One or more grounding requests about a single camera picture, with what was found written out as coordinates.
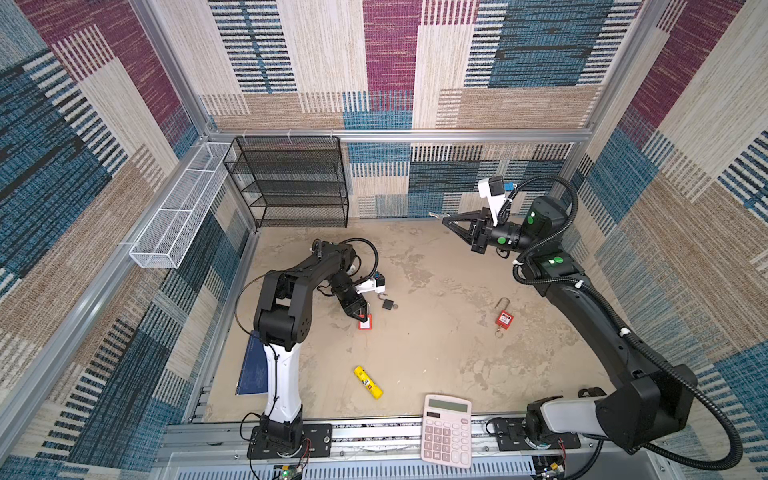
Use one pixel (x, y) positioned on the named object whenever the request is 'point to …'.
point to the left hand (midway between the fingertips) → (359, 310)
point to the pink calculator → (446, 431)
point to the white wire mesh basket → (167, 236)
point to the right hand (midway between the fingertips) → (445, 224)
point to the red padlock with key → (367, 325)
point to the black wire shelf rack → (291, 180)
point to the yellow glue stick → (366, 380)
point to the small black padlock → (387, 303)
